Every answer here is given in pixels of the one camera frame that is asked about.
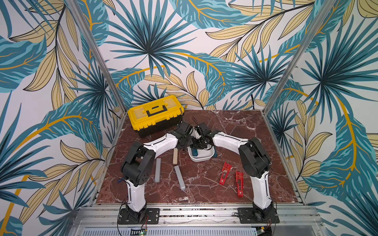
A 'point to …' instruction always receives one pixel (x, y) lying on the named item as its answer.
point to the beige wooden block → (175, 156)
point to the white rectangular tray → (204, 155)
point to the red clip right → (239, 183)
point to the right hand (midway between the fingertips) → (191, 145)
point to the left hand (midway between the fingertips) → (189, 143)
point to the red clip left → (225, 172)
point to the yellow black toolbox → (156, 117)
